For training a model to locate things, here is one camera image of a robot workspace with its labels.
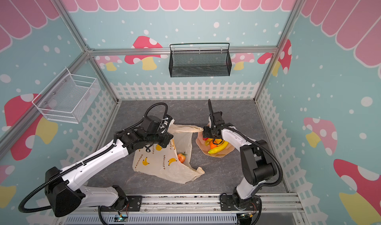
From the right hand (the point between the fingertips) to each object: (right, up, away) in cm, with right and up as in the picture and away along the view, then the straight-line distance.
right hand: (206, 132), depth 94 cm
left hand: (-20, -1, -17) cm, 26 cm away
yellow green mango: (+7, -9, -5) cm, 12 cm away
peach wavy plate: (+9, -11, -6) cm, 15 cm away
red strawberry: (-1, -4, 0) cm, 4 cm away
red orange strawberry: (-15, -13, -9) cm, 22 cm away
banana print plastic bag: (-25, -14, -15) cm, 33 cm away
